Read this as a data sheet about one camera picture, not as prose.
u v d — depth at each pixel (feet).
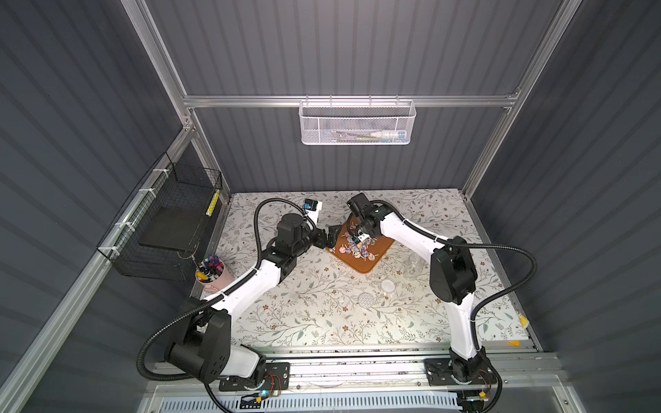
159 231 2.24
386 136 2.93
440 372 2.39
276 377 2.37
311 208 2.32
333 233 2.47
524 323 2.71
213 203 2.71
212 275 2.68
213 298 1.48
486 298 1.83
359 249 3.26
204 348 1.38
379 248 3.28
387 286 3.00
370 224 2.27
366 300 2.85
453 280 1.78
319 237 2.42
